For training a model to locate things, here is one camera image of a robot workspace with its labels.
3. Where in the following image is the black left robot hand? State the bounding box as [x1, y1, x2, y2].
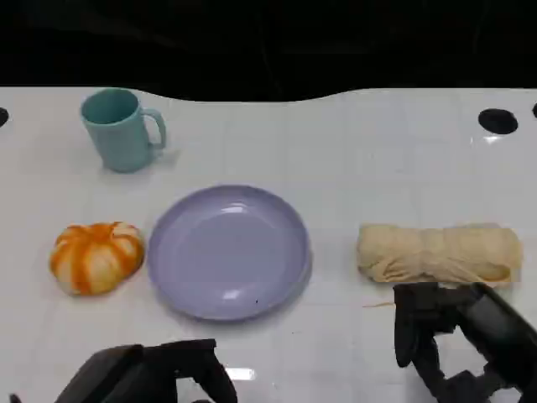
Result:
[54, 338, 238, 403]

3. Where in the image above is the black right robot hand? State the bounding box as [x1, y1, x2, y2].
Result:
[393, 281, 537, 403]

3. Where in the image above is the orange and white bread roll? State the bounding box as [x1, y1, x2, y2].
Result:
[49, 221, 146, 296]

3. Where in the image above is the pale green mug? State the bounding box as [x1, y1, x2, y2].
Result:
[80, 86, 168, 174]

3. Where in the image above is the lilac plate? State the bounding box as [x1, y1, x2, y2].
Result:
[147, 184, 314, 322]

